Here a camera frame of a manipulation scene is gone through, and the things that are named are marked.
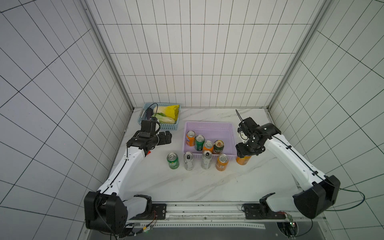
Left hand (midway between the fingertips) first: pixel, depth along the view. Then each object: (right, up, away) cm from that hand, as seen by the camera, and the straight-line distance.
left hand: (161, 139), depth 83 cm
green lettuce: (-3, +12, +20) cm, 23 cm away
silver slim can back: (+15, -11, -5) cm, 20 cm away
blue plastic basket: (-20, +14, +27) cm, 37 cm away
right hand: (+42, -6, -5) cm, 43 cm away
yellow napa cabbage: (+2, +17, +24) cm, 30 cm away
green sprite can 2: (+22, -1, +5) cm, 22 cm away
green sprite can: (+7, -11, -1) cm, 13 cm away
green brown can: (+33, -4, +3) cm, 33 cm away
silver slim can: (+25, -10, -5) cm, 27 cm away
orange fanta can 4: (+44, -11, -6) cm, 46 cm away
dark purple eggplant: (-17, +16, +31) cm, 38 cm away
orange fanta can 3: (+34, -12, -3) cm, 36 cm away
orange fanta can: (+16, +1, +8) cm, 18 cm away
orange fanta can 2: (+27, -4, +3) cm, 27 cm away
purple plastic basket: (+31, +3, +22) cm, 38 cm away
